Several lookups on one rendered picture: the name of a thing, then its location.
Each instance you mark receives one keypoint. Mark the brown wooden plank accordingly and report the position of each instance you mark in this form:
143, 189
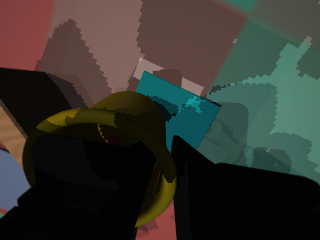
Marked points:
26, 99

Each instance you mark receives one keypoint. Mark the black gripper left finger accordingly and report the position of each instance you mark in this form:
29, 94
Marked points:
125, 169

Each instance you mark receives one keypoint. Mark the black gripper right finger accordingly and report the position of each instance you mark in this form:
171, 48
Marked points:
202, 187

